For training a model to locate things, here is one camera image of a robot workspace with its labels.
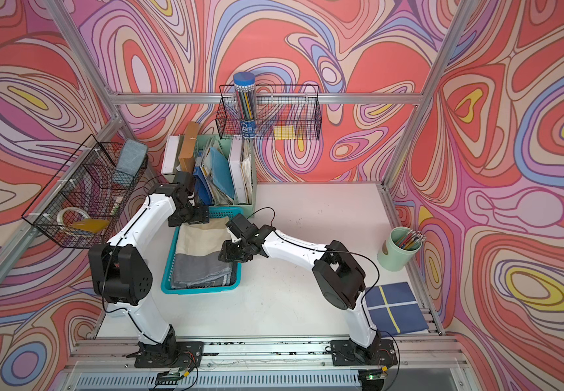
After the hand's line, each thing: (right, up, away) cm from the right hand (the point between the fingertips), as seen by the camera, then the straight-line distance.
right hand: (225, 263), depth 84 cm
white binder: (+1, +34, +12) cm, 36 cm away
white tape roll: (-42, +18, -17) cm, 48 cm away
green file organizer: (-13, +26, +18) cm, 35 cm away
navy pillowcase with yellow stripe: (+58, -15, -1) cm, 60 cm away
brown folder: (-14, +39, +1) cm, 42 cm away
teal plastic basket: (-4, +18, +15) cm, 24 cm away
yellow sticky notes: (+21, +48, +7) cm, 53 cm away
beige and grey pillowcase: (-11, -1, +3) cm, 11 cm away
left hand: (-12, +15, +6) cm, 20 cm away
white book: (-21, +36, +3) cm, 42 cm away
